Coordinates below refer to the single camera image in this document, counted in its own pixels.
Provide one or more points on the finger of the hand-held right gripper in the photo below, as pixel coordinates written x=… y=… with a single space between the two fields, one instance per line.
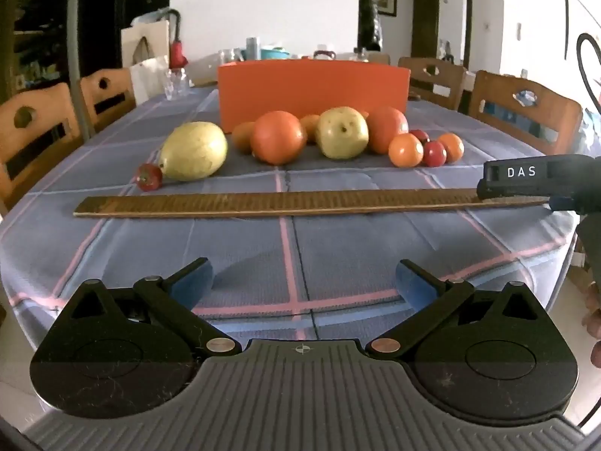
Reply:
x=512 y=189

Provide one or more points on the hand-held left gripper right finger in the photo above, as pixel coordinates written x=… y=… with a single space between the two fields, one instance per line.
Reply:
x=413 y=286

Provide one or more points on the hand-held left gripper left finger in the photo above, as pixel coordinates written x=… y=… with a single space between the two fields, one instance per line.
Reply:
x=195 y=282

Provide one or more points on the small tangerine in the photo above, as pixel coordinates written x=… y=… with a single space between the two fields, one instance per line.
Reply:
x=243 y=137
x=405 y=150
x=453 y=146
x=311 y=128

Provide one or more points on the small red tomato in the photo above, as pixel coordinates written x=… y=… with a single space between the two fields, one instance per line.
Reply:
x=420 y=135
x=434 y=154
x=149 y=177

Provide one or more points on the long wooden ruler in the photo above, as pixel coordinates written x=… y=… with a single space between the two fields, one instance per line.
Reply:
x=281 y=202

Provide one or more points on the yellow-green mango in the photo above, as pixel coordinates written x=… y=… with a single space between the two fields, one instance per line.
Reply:
x=195 y=150

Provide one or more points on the large reddish orange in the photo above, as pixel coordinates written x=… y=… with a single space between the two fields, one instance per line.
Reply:
x=387 y=127

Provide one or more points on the yellow-green apple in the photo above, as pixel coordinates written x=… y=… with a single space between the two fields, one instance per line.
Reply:
x=342 y=132

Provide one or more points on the orange cardboard box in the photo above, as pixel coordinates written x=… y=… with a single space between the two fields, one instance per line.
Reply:
x=310 y=87

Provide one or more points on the person's right hand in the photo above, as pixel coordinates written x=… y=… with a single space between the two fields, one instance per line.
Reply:
x=595 y=314

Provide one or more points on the blue plaid tablecloth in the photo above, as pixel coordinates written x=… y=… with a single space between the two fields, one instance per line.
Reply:
x=338 y=244

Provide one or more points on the clear glass cups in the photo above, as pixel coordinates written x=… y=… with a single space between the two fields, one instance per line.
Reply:
x=176 y=83

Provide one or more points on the red folded umbrella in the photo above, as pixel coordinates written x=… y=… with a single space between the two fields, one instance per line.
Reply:
x=178 y=54

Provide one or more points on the blue tumbler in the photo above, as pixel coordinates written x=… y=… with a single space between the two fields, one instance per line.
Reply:
x=252 y=49

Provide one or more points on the teal bowl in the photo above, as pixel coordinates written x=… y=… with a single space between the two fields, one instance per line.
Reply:
x=274 y=53

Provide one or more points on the beige paper bag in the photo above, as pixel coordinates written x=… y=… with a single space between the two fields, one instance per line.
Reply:
x=145 y=40

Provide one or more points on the grey curved pole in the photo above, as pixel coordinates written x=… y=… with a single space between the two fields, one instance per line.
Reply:
x=75 y=56

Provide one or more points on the dark shelf cabinet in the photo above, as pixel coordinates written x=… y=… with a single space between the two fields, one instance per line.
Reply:
x=33 y=23

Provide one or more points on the white wall poster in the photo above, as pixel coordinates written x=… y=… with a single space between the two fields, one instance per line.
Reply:
x=584 y=51

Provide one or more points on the dark door frame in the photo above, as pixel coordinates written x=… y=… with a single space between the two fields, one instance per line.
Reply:
x=425 y=9

